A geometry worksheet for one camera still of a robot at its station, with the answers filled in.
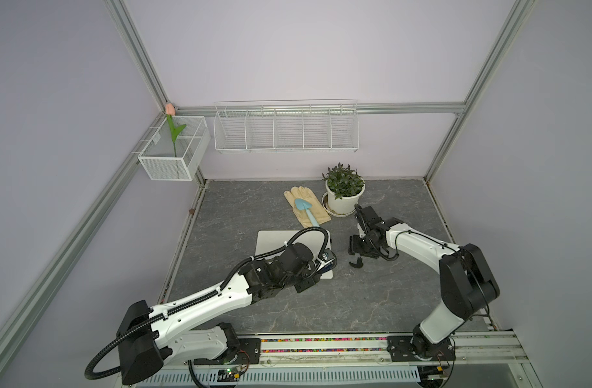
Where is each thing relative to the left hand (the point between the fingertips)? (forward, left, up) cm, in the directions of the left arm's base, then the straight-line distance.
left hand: (312, 266), depth 75 cm
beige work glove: (+44, -1, -17) cm, 47 cm away
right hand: (+11, -17, -12) cm, 24 cm away
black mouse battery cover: (+8, -19, -17) cm, 27 cm away
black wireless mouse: (-3, -4, +13) cm, 14 cm away
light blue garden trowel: (+36, +1, -14) cm, 39 cm away
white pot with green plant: (+32, -15, +1) cm, 35 cm away
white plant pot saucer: (+36, -10, -16) cm, 40 cm away
